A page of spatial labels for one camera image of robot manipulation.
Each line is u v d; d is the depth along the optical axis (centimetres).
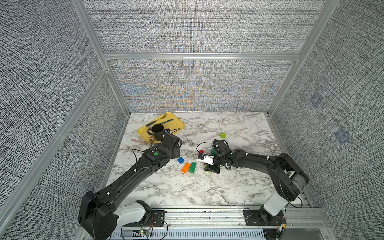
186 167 90
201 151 96
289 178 47
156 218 73
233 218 75
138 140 103
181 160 92
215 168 79
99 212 38
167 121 114
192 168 90
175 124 117
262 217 65
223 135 106
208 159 78
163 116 118
